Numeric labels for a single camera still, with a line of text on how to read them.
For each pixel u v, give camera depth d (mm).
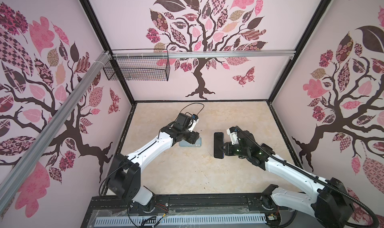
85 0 686
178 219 698
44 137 502
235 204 745
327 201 391
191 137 745
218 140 850
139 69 1219
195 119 750
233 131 729
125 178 419
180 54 924
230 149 702
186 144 759
